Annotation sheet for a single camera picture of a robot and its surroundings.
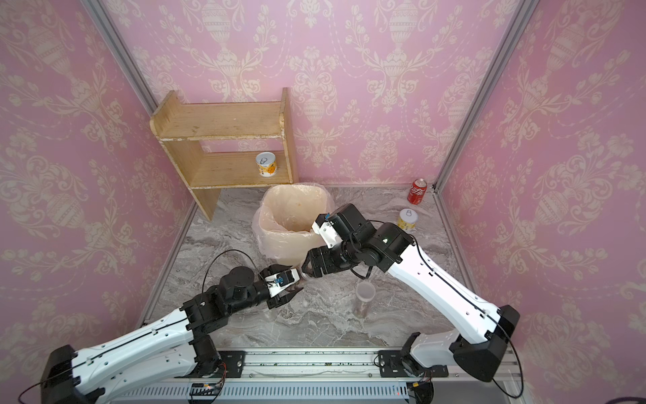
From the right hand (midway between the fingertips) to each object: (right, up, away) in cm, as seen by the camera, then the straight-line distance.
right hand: (315, 266), depth 65 cm
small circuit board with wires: (-32, -38, +8) cm, 50 cm away
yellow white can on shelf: (-19, +31, +27) cm, 45 cm away
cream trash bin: (-13, +11, +32) cm, 36 cm away
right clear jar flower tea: (+14, -9, +6) cm, 17 cm away
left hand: (-6, -5, +7) cm, 10 cm away
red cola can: (+42, +23, +42) cm, 64 cm away
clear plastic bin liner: (-19, +13, +13) cm, 27 cm away
